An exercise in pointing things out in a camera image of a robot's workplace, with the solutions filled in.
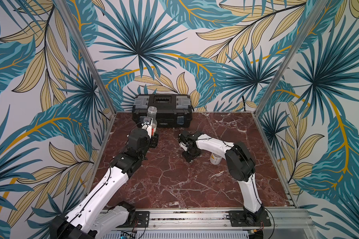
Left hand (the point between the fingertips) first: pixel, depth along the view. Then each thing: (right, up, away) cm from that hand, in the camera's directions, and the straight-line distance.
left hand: (150, 131), depth 74 cm
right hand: (+21, -17, +21) cm, 34 cm away
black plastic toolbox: (+10, +13, +23) cm, 28 cm away
